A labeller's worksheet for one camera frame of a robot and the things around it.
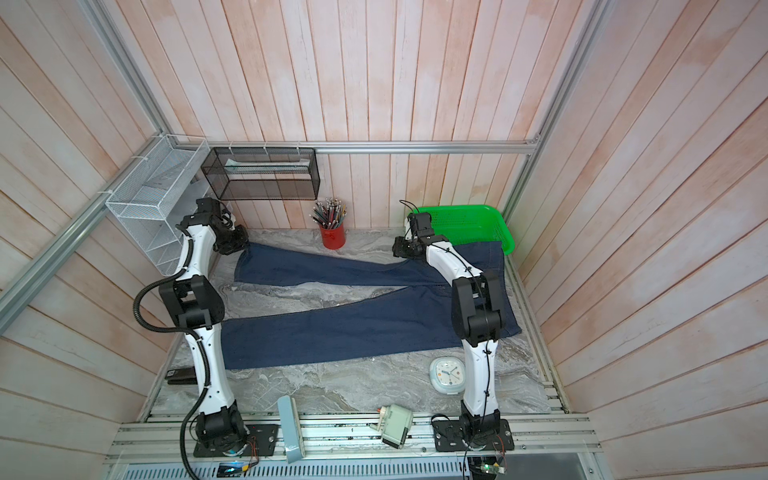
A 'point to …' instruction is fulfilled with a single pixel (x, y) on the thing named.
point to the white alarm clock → (447, 374)
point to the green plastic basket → (470, 223)
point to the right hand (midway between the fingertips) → (398, 246)
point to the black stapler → (182, 376)
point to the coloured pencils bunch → (330, 213)
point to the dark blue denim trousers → (424, 311)
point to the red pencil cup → (334, 238)
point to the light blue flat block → (291, 428)
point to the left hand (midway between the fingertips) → (249, 245)
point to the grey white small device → (395, 423)
